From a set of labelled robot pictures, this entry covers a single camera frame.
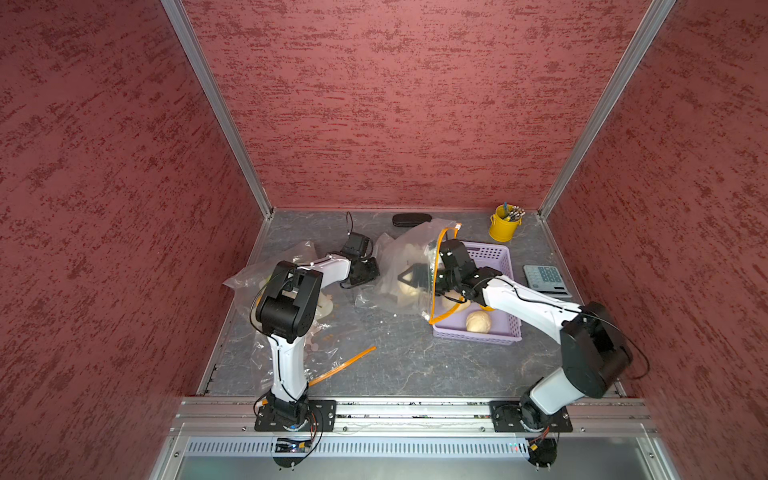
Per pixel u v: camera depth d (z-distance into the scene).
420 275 0.74
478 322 0.84
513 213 0.98
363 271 0.90
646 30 0.74
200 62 0.79
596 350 0.44
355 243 0.83
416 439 0.72
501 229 1.10
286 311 0.53
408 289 0.77
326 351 0.84
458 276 0.67
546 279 1.00
